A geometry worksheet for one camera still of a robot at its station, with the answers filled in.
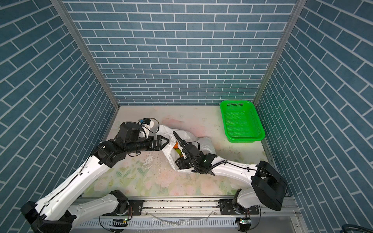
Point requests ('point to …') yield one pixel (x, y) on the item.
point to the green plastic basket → (241, 122)
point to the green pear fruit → (178, 151)
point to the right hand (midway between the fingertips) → (177, 159)
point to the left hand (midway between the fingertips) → (164, 141)
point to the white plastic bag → (205, 144)
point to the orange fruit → (176, 145)
